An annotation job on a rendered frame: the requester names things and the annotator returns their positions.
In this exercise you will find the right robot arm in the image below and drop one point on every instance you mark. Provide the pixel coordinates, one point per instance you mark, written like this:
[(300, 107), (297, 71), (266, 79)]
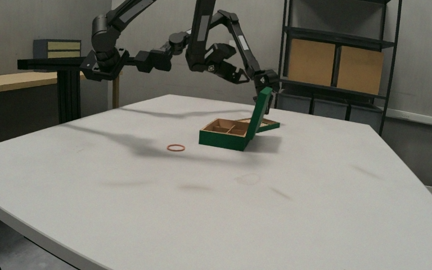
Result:
[(107, 28)]

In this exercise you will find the wooden jewelry box with green trim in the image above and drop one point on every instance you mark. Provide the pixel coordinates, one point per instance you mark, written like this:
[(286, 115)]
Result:
[(232, 134)]

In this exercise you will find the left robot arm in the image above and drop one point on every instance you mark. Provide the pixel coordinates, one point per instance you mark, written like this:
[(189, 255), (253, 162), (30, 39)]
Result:
[(231, 21)]

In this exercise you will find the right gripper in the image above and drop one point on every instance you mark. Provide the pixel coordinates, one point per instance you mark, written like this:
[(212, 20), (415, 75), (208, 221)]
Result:
[(230, 77)]

